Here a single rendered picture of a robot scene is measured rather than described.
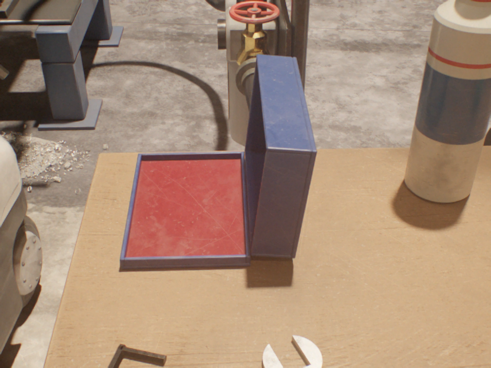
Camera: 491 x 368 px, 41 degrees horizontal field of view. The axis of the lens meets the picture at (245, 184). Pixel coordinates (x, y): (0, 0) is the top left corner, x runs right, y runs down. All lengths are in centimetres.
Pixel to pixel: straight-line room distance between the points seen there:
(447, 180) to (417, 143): 4
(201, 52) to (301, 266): 150
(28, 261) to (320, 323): 73
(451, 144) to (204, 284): 25
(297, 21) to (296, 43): 3
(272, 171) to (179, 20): 177
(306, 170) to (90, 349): 21
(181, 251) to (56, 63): 111
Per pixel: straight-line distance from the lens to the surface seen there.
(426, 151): 62
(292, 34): 92
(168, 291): 54
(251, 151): 67
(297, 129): 51
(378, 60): 200
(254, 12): 94
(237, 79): 92
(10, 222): 104
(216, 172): 66
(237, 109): 109
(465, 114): 59
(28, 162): 157
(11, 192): 104
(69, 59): 161
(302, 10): 90
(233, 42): 102
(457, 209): 65
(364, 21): 226
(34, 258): 118
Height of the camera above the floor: 86
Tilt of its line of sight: 37 degrees down
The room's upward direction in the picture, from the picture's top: straight up
